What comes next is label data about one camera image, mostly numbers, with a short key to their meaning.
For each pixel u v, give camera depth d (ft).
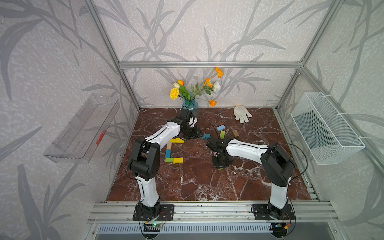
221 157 2.48
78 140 2.23
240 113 3.87
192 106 3.55
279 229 2.37
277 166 1.60
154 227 2.35
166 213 2.38
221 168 2.81
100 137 2.14
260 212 2.41
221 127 3.55
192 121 2.68
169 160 3.01
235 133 3.41
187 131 2.58
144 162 1.62
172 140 3.32
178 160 3.01
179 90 3.24
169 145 3.21
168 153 3.07
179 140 3.31
